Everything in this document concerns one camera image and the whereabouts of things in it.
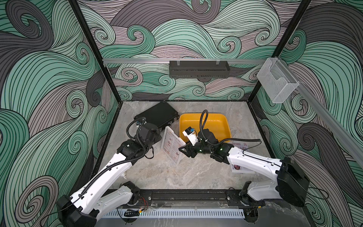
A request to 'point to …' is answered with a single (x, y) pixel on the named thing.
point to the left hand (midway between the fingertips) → (157, 131)
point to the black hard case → (162, 115)
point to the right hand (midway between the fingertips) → (180, 148)
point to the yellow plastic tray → (218, 123)
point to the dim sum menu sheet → (172, 144)
